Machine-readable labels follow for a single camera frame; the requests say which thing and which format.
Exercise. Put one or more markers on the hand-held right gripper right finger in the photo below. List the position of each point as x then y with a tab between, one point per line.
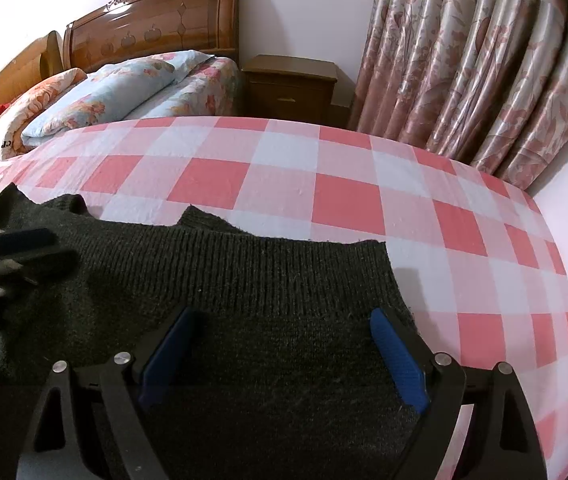
398	360

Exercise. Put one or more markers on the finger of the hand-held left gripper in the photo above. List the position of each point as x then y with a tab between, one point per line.
24	240
49	266

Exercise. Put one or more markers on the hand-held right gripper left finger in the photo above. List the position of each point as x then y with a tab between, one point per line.
166	355

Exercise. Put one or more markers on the dark green striped knit sweater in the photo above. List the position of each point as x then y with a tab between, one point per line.
264	310

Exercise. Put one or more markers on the orange floral pillow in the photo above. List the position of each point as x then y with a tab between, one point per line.
19	115

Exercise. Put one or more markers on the light blue floral pillow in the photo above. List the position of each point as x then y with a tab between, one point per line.
104	95

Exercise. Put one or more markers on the small wooden headboard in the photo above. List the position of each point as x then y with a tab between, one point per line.
19	70

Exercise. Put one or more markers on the pink checkered bed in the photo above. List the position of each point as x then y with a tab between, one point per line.
353	195

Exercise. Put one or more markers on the large wooden headboard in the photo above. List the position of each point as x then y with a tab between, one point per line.
164	20

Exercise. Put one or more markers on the brown wooden nightstand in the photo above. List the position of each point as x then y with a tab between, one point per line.
289	90

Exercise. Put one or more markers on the pink floral curtain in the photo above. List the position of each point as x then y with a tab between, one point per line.
473	60

